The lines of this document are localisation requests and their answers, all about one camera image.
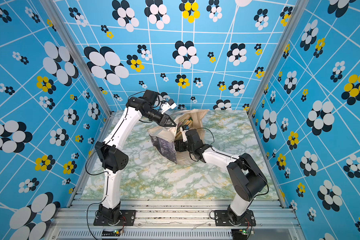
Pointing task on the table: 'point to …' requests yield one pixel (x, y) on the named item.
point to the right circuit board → (238, 234)
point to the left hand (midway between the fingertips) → (176, 124)
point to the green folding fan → (188, 122)
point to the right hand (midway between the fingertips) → (179, 141)
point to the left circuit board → (111, 232)
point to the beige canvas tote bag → (164, 138)
